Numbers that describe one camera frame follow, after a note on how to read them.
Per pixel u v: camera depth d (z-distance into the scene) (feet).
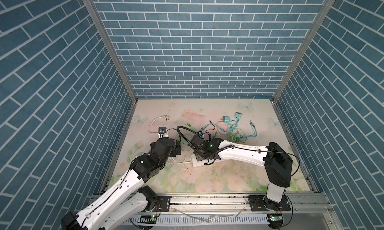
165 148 1.76
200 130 3.34
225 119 3.45
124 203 1.84
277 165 1.50
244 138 3.23
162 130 2.13
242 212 2.37
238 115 3.59
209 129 3.35
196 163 2.76
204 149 2.05
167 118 3.49
